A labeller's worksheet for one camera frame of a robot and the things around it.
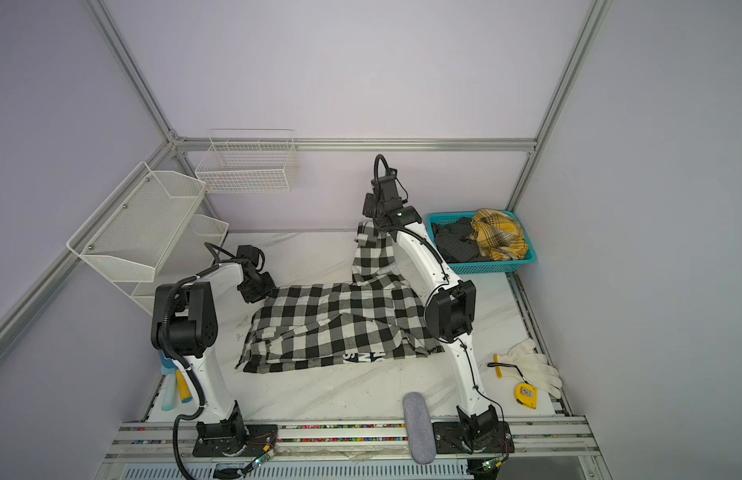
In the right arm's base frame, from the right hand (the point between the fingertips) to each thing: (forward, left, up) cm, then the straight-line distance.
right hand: (374, 198), depth 92 cm
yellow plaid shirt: (0, -44, -17) cm, 47 cm away
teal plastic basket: (-10, -36, -22) cm, 44 cm away
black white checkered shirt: (-26, -1, -28) cm, 38 cm away
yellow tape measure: (-49, -42, -28) cm, 71 cm away
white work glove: (-41, -47, -29) cm, 69 cm away
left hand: (-19, +37, -26) cm, 49 cm away
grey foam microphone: (-59, -12, -26) cm, 65 cm away
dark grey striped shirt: (+3, -28, -21) cm, 35 cm away
